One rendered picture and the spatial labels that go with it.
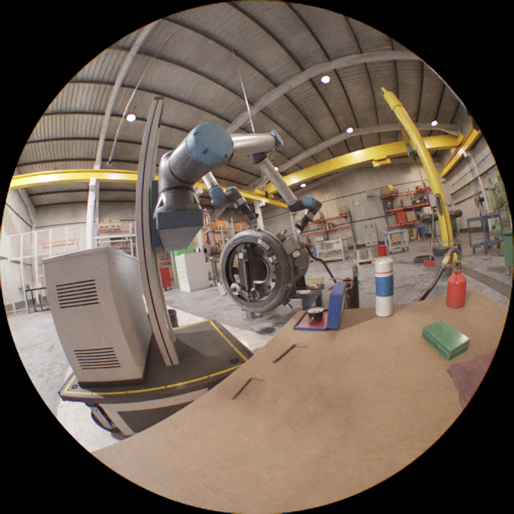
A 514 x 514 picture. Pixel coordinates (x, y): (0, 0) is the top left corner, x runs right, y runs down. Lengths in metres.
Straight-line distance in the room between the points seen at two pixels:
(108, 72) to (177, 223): 8.22
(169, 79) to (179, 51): 1.38
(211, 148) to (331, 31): 8.52
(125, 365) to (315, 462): 0.64
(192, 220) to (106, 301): 0.41
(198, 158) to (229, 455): 0.64
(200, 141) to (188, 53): 7.50
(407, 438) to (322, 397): 0.17
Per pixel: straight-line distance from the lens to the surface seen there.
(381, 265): 0.56
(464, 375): 0.39
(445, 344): 0.43
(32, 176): 10.40
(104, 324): 0.68
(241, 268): 1.45
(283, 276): 1.28
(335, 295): 0.49
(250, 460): 0.28
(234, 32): 7.91
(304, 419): 0.30
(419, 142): 4.34
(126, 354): 0.69
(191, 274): 5.18
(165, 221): 0.56
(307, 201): 1.33
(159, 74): 8.24
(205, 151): 0.51
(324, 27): 8.69
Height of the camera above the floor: 0.72
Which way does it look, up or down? level
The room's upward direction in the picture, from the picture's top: 9 degrees counter-clockwise
